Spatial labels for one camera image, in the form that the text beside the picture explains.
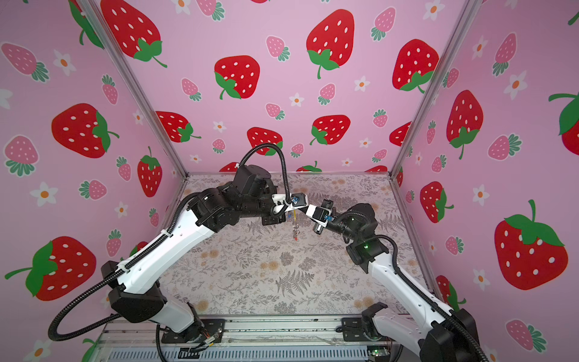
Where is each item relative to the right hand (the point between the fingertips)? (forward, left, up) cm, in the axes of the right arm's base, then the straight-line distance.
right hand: (298, 202), depth 66 cm
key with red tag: (-5, +1, -9) cm, 10 cm away
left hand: (0, +2, +1) cm, 2 cm away
